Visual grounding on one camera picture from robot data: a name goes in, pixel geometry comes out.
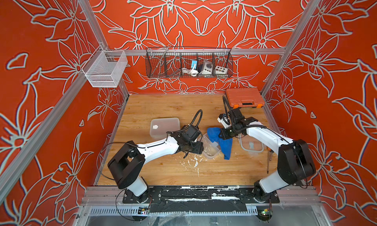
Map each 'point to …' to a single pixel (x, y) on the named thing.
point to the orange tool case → (245, 98)
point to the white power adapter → (208, 68)
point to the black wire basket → (181, 62)
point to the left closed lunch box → (160, 126)
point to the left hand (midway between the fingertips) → (200, 147)
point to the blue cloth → (226, 145)
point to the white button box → (220, 70)
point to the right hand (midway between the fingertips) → (217, 135)
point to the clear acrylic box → (105, 69)
